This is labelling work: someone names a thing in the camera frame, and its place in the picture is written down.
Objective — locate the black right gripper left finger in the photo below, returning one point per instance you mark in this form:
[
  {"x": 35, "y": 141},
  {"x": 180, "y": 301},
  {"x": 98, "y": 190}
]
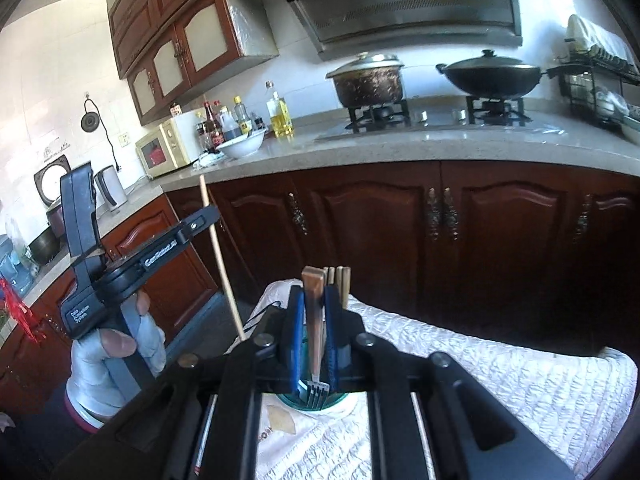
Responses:
[{"x": 200, "y": 418}]

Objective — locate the cream microwave oven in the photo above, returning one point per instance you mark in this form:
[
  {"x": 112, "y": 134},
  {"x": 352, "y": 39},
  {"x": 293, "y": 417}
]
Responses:
[{"x": 171, "y": 145}]

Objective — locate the steel range hood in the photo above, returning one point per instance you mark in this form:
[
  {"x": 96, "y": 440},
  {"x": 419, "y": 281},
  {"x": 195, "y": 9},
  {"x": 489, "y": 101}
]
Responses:
[{"x": 342, "y": 27}]

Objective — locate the white electric kettle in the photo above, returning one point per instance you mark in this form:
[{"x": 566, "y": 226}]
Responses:
[{"x": 110, "y": 187}]

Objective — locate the tan chopstick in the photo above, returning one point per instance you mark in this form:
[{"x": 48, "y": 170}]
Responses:
[{"x": 226, "y": 285}]

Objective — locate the black dish drying rack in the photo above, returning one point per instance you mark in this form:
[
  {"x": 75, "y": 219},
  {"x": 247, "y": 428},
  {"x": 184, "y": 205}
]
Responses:
[{"x": 599, "y": 76}]

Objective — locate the dark soy sauce bottle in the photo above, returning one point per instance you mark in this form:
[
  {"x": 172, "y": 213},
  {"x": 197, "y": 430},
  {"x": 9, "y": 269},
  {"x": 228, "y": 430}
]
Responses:
[{"x": 212, "y": 127}]

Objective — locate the gas stove top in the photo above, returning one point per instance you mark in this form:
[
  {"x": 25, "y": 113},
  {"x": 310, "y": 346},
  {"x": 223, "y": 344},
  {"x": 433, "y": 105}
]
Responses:
[{"x": 476, "y": 113}]

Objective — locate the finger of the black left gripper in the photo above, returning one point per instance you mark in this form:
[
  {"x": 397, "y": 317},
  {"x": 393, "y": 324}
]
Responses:
[
  {"x": 78, "y": 200},
  {"x": 190, "y": 229}
]

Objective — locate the brown cooking pot with lid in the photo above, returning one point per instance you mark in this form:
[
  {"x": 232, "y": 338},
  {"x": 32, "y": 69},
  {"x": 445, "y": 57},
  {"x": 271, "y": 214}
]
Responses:
[{"x": 369, "y": 80}]

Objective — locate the black wok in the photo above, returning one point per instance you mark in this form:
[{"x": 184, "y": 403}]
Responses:
[{"x": 494, "y": 77}]

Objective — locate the metal fork wooden handle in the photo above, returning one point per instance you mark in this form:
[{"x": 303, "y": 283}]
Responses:
[{"x": 317, "y": 391}]

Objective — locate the white gloved left hand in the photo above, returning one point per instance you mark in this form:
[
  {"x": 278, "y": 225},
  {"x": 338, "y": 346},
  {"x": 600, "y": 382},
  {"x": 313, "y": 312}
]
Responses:
[{"x": 91, "y": 394}]

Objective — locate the white mixing bowl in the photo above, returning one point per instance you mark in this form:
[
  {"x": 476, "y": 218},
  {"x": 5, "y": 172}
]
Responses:
[{"x": 244, "y": 145}]

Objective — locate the bamboo chopstick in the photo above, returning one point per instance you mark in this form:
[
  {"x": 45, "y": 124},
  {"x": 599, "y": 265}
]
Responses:
[{"x": 338, "y": 280}]

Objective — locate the wooden upper wall cabinet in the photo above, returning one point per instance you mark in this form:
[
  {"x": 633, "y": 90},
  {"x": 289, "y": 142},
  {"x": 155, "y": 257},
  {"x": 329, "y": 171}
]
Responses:
[{"x": 172, "y": 51}]

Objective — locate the yellow cooking oil bottle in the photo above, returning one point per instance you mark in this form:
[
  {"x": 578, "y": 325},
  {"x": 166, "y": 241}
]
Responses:
[{"x": 280, "y": 119}]

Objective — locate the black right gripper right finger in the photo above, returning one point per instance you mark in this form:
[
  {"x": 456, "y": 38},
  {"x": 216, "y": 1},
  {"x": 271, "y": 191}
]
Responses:
[{"x": 428, "y": 417}]

